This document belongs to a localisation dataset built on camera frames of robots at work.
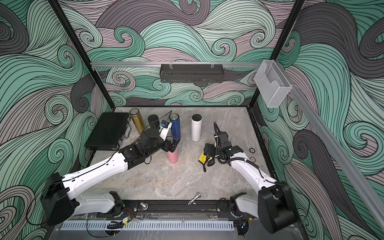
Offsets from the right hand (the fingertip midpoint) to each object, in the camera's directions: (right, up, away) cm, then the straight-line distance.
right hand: (209, 151), depth 86 cm
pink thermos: (-21, -3, -1) cm, 21 cm away
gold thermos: (-44, +18, +7) cm, 48 cm away
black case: (-66, +11, +16) cm, 69 cm away
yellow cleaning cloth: (-1, -4, +2) cm, 4 cm away
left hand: (-21, +12, -10) cm, 26 cm away
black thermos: (-33, +17, +2) cm, 37 cm away
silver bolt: (-7, -21, -10) cm, 24 cm away
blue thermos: (-20, +19, 0) cm, 28 cm away
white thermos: (-7, +14, +3) cm, 16 cm away
